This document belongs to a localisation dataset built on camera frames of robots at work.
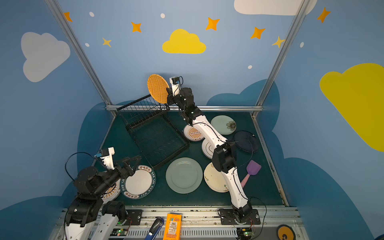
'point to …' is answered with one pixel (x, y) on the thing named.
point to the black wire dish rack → (151, 127)
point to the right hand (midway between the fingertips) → (168, 86)
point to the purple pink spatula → (252, 168)
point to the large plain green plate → (184, 175)
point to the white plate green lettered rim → (141, 185)
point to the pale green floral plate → (224, 124)
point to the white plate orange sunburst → (192, 133)
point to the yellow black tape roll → (285, 232)
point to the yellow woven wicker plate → (157, 87)
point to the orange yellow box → (173, 227)
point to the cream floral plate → (215, 179)
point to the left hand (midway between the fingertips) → (136, 158)
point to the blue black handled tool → (155, 229)
